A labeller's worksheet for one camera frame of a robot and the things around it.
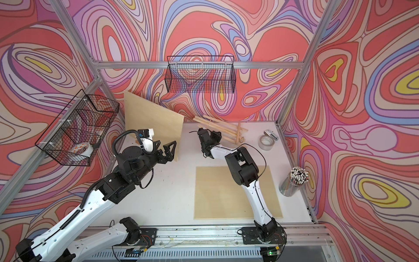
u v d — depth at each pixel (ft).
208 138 2.78
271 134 3.64
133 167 1.62
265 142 3.54
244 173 1.98
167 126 2.83
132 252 2.36
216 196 2.83
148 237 2.37
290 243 2.36
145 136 1.80
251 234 2.38
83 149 2.36
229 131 3.50
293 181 2.43
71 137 2.38
